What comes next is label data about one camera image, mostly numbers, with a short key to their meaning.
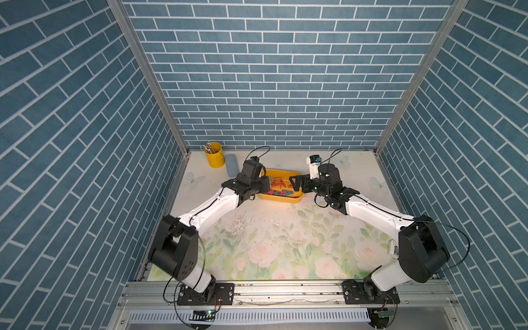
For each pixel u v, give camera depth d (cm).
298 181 77
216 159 107
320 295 75
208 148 99
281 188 104
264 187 78
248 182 66
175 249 43
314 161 75
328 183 65
